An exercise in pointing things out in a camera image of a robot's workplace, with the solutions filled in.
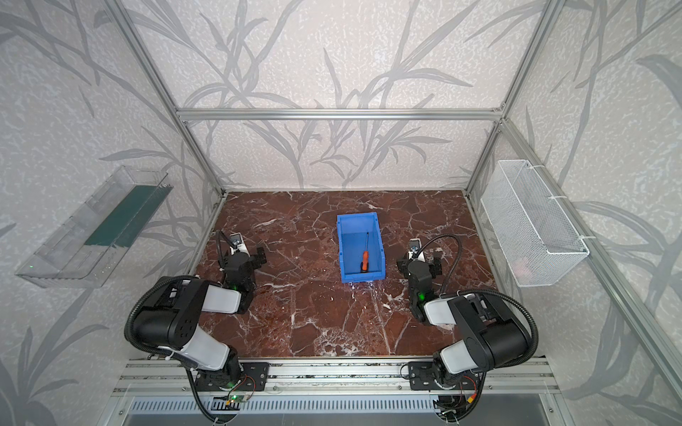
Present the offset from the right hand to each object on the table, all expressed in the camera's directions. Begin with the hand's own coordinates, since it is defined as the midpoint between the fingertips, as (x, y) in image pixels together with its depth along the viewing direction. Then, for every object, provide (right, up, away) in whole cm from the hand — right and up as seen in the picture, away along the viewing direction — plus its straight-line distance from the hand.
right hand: (422, 245), depth 91 cm
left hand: (-62, +2, +1) cm, 62 cm away
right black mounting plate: (-5, -35, -18) cm, 39 cm away
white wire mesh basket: (+21, +4, -31) cm, 37 cm away
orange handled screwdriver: (-20, -7, +2) cm, 21 cm away
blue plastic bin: (-22, +3, +16) cm, 28 cm away
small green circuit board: (-56, -39, -21) cm, 71 cm away
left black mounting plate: (-55, -34, -19) cm, 67 cm away
